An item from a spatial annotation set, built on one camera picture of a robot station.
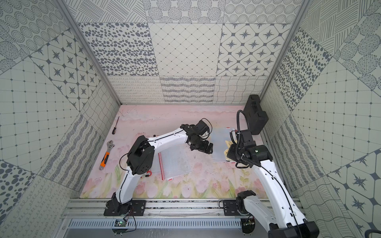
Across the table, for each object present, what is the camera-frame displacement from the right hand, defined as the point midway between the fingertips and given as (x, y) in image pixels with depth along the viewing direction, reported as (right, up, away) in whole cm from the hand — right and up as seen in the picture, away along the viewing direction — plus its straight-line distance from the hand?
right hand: (232, 156), depth 76 cm
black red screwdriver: (-77, +12, +29) cm, 83 cm away
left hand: (-10, -1, +10) cm, 14 cm away
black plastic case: (+19, +19, +14) cm, 30 cm away
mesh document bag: (-4, +6, +23) cm, 24 cm away
